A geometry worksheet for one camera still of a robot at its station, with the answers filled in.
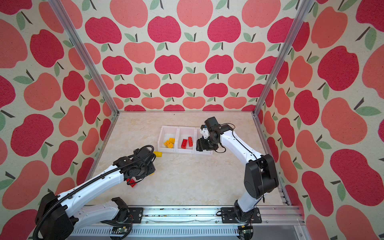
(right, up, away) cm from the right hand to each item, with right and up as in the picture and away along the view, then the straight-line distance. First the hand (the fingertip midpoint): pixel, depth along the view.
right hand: (204, 147), depth 86 cm
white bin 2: (-14, +7, +19) cm, 25 cm away
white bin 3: (-3, +6, +12) cm, 14 cm away
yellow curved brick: (-28, -12, -12) cm, 33 cm away
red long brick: (-9, +2, +15) cm, 18 cm away
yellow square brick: (-21, +3, +15) cm, 26 cm away
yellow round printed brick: (-23, 0, +12) cm, 26 cm away
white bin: (-27, +8, +21) cm, 35 cm away
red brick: (-13, 0, +15) cm, 20 cm away
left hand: (-28, -12, -5) cm, 31 cm away
